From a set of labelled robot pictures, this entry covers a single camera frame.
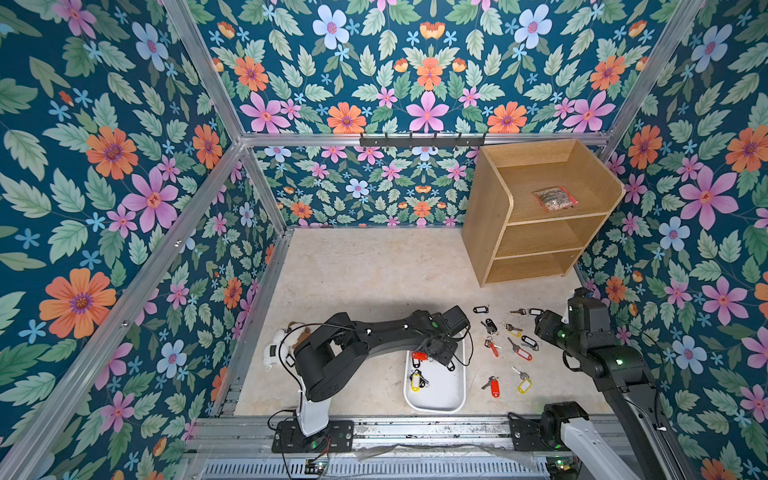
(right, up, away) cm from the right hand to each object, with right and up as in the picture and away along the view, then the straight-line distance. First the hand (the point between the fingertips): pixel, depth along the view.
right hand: (544, 318), depth 75 cm
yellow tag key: (-1, -8, +18) cm, 20 cm away
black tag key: (-11, -2, +21) cm, 24 cm away
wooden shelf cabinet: (0, +28, +6) cm, 29 cm away
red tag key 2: (-1, -13, +14) cm, 19 cm away
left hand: (-23, -12, +11) cm, 28 cm away
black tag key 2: (+2, -10, +14) cm, 18 cm away
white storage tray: (-25, -20, +3) cm, 32 cm away
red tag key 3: (-10, -21, +7) cm, 24 cm away
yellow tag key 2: (-2, -20, +7) cm, 22 cm away
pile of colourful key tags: (-32, -19, +7) cm, 38 cm away
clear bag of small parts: (+6, +32, +6) cm, 33 cm away
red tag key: (-9, -12, +14) cm, 20 cm away
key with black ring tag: (-9, -7, +19) cm, 22 cm away
